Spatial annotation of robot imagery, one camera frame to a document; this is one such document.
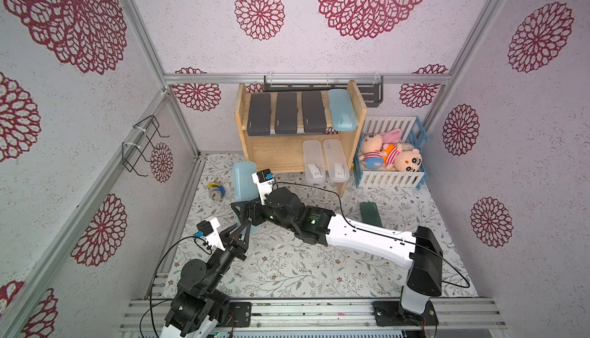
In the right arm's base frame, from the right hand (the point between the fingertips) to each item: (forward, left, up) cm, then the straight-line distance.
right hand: (250, 196), depth 71 cm
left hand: (-8, 0, -3) cm, 8 cm away
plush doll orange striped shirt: (+32, -60, -16) cm, 70 cm away
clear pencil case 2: (+18, -29, -6) cm, 34 cm away
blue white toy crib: (+51, -71, -18) cm, 89 cm away
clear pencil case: (+18, -20, -6) cm, 28 cm away
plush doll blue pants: (+35, -48, -17) cm, 61 cm away
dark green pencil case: (+11, -45, -28) cm, 54 cm away
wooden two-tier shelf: (+26, -8, -7) cm, 28 cm away
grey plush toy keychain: (+17, +22, -22) cm, 35 cm away
